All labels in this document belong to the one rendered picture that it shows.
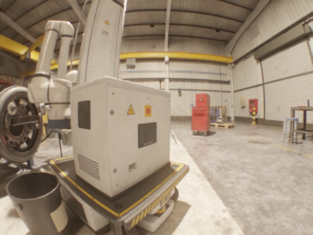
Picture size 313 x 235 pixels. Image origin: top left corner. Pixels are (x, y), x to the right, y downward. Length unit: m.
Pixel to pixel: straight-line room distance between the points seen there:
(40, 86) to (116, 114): 0.66
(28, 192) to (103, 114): 0.71
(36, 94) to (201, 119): 3.80
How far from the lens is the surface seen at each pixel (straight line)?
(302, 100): 7.96
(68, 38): 1.34
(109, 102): 0.53
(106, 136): 0.53
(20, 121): 1.51
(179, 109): 11.65
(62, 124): 0.99
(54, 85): 1.03
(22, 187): 0.95
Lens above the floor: 0.71
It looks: 2 degrees down
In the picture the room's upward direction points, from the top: straight up
